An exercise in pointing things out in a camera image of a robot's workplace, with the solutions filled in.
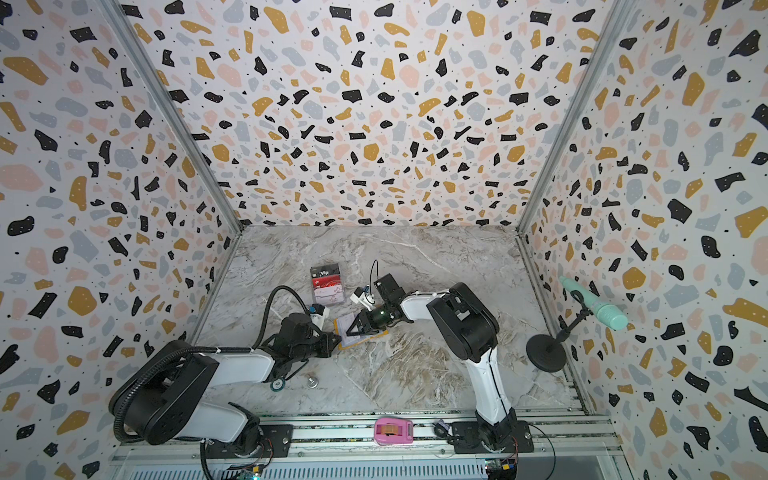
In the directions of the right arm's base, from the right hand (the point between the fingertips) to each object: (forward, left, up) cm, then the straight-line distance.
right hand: (349, 330), depth 89 cm
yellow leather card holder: (+2, +5, -4) cm, 7 cm away
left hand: (-1, +1, -2) cm, 2 cm away
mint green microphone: (-8, -58, +27) cm, 65 cm away
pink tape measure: (-26, -14, -1) cm, 29 cm away
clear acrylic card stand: (+17, +10, -1) cm, 20 cm away
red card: (+18, +10, 0) cm, 21 cm away
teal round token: (-15, +18, -3) cm, 24 cm away
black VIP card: (+20, +11, +2) cm, 23 cm away
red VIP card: (+13, +9, -1) cm, 16 cm away
